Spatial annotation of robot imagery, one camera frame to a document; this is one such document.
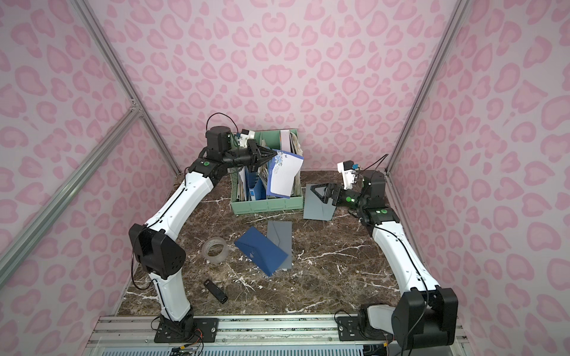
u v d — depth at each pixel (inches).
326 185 26.2
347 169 26.7
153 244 18.9
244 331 29.5
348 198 26.0
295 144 37.4
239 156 26.3
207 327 29.0
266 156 28.2
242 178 34.6
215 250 36.4
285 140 38.7
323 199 26.2
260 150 28.3
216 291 32.3
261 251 36.1
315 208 40.8
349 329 28.5
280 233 37.8
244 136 29.3
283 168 30.3
